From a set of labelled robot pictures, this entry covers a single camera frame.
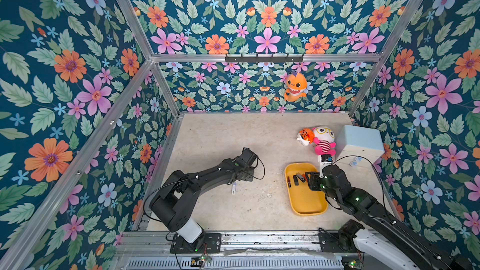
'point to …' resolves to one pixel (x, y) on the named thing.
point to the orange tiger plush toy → (305, 136)
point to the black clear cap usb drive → (295, 180)
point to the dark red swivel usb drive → (289, 182)
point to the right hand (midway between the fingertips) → (308, 173)
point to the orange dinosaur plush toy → (296, 85)
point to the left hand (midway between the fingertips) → (250, 172)
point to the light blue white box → (359, 147)
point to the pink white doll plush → (324, 139)
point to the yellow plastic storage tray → (304, 201)
